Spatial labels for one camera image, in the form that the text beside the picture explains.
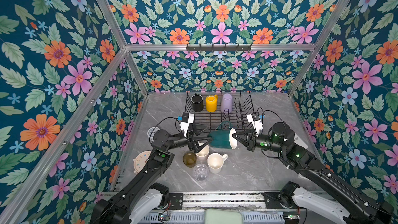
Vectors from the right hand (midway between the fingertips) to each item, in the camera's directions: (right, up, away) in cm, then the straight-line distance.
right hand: (234, 135), depth 64 cm
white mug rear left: (-14, -14, +17) cm, 26 cm away
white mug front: (-7, -18, +20) cm, 28 cm away
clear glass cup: (-15, -24, +19) cm, 34 cm away
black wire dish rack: (+13, +12, +45) cm, 48 cm away
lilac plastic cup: (0, +14, +35) cm, 38 cm away
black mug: (-18, +14, +35) cm, 42 cm away
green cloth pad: (-5, -36, +3) cm, 37 cm away
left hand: (-10, +1, -3) cm, 10 cm away
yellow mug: (-9, +14, +38) cm, 41 cm away
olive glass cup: (-22, -18, +22) cm, 36 cm away
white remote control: (+43, -9, +29) cm, 53 cm away
